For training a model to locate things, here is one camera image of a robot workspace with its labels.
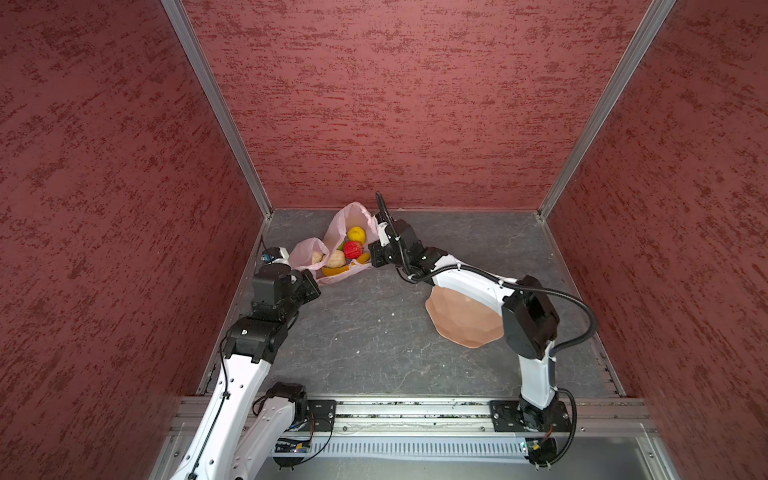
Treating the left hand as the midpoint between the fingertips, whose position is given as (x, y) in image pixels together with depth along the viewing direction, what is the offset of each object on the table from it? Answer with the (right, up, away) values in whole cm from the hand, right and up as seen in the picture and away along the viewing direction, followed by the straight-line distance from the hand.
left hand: (314, 281), depth 74 cm
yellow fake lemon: (+7, +13, +32) cm, 35 cm away
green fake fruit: (+2, +8, +30) cm, 31 cm away
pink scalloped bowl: (+42, -14, +15) cm, 47 cm away
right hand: (+12, +7, +13) cm, 19 cm away
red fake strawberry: (+6, +7, +29) cm, 30 cm away
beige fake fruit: (+1, +4, +26) cm, 26 cm away
